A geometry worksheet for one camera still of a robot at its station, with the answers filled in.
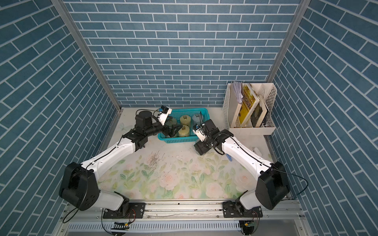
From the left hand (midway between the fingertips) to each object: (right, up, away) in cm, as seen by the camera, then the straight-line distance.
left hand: (180, 122), depth 79 cm
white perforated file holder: (+61, +23, +26) cm, 70 cm away
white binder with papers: (+32, +15, +8) cm, 36 cm away
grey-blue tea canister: (+10, +2, +23) cm, 25 cm away
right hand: (+13, -13, +5) cm, 18 cm away
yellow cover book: (+44, +13, +15) cm, 48 cm away
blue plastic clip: (+30, -22, +14) cm, 40 cm away
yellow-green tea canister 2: (+1, -6, +15) cm, 16 cm away
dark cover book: (+51, +6, +19) cm, 55 cm away
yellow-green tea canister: (+1, +2, +23) cm, 23 cm away
